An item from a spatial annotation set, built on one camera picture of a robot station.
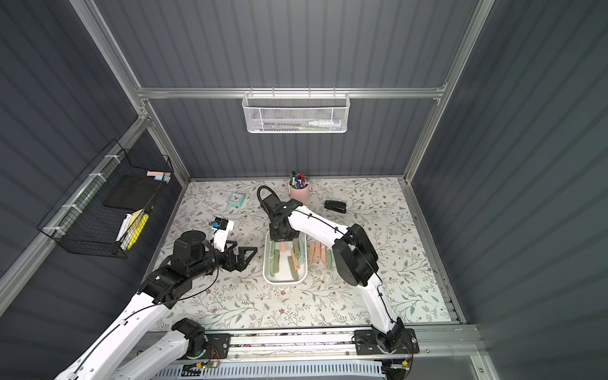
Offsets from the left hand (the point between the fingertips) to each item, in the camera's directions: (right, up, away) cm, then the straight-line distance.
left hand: (244, 247), depth 72 cm
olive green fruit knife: (+14, -13, +17) cm, 25 cm away
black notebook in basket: (-39, +17, +6) cm, 43 cm away
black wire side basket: (-45, +11, -1) cm, 46 cm away
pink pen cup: (+17, +17, +33) cm, 41 cm away
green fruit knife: (+28, -9, +19) cm, 35 cm away
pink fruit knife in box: (+15, -9, +19) cm, 25 cm away
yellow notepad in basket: (-27, +6, -10) cm, 29 cm away
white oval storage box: (+11, -10, +19) cm, 24 cm away
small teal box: (-14, +15, +37) cm, 42 cm away
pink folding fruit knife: (+26, -7, +22) cm, 34 cm away
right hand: (+9, 0, +19) cm, 21 cm away
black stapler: (+32, +12, +36) cm, 50 cm away
